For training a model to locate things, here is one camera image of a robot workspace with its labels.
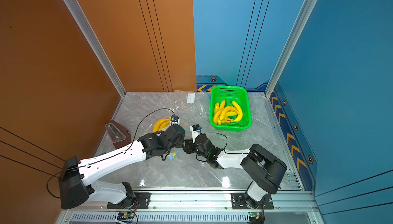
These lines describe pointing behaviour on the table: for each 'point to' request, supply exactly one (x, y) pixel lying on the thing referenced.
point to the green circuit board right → (255, 214)
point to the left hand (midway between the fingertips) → (182, 133)
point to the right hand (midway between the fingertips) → (182, 141)
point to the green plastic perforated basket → (239, 94)
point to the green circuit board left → (128, 215)
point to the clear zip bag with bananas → (191, 107)
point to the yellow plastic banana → (221, 113)
